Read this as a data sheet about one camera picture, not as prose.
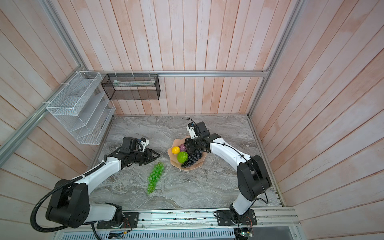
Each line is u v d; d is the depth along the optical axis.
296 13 0.70
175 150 0.93
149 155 0.76
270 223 0.74
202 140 0.66
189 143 0.78
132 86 1.04
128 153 0.68
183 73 0.98
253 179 0.46
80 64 0.88
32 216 0.37
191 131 0.80
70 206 0.42
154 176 0.84
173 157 0.93
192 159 0.90
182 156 0.89
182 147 0.94
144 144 0.81
